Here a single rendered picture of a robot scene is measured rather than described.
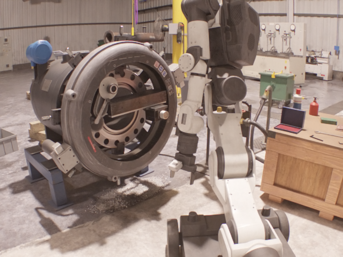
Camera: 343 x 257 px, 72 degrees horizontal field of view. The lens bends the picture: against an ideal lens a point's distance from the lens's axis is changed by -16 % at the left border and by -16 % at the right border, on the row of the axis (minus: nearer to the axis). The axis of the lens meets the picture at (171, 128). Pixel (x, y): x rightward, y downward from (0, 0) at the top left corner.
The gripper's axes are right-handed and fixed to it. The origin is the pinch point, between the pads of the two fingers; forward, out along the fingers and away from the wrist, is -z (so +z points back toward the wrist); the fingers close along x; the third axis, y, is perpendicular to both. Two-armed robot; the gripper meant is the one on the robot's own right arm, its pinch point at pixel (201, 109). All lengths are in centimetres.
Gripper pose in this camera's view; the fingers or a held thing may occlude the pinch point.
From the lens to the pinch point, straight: 205.4
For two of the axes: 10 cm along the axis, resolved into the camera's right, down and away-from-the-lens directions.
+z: 0.0, -9.5, -3.0
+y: -6.9, 2.2, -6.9
